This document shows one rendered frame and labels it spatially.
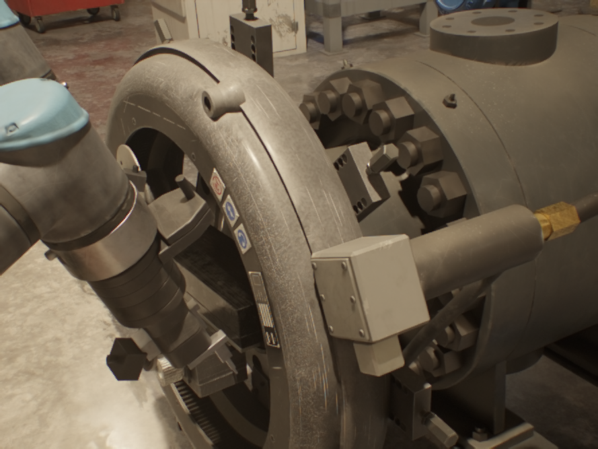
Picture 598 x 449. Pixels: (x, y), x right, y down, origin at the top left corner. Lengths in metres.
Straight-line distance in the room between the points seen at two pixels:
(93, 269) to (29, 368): 1.68
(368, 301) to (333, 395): 0.18
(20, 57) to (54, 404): 1.28
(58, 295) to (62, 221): 2.04
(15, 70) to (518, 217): 0.64
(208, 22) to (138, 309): 4.38
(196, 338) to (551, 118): 0.77
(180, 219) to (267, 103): 0.36
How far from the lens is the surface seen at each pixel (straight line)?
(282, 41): 5.33
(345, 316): 0.99
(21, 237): 0.70
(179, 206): 0.81
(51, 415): 2.24
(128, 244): 0.75
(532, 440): 1.61
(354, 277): 0.95
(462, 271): 1.04
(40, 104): 0.69
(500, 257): 1.08
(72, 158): 0.70
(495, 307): 1.34
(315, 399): 1.09
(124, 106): 1.39
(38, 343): 2.53
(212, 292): 1.20
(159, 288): 0.80
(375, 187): 1.05
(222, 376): 1.23
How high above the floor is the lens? 1.25
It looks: 25 degrees down
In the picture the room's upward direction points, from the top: 4 degrees counter-clockwise
